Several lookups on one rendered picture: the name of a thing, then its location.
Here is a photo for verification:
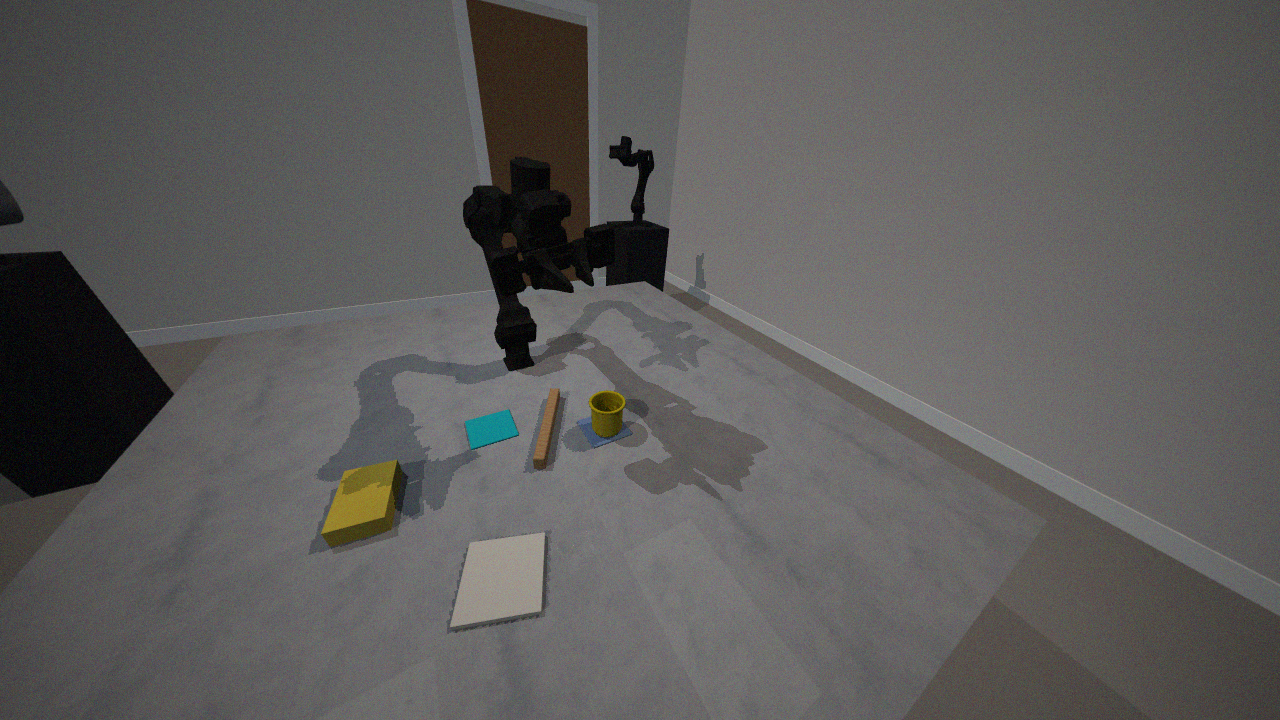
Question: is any yellow rectangular block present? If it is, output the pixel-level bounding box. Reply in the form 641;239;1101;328
321;460;403;547

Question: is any brown wooden bar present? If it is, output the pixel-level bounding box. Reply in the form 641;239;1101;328
532;388;561;469

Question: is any yellow cup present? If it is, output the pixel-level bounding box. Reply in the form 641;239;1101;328
589;391;626;437

